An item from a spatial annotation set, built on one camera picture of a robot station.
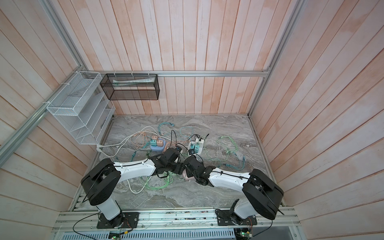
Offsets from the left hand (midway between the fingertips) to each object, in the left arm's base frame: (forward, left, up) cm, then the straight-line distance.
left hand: (179, 168), depth 90 cm
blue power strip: (+14, +14, +1) cm, 20 cm away
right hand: (+1, -6, +2) cm, 7 cm away
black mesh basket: (+52, +36, +23) cm, 67 cm away
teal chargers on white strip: (+12, -10, +6) cm, 17 cm away
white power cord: (+15, +47, -2) cm, 49 cm away
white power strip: (+14, -14, +7) cm, 21 cm away
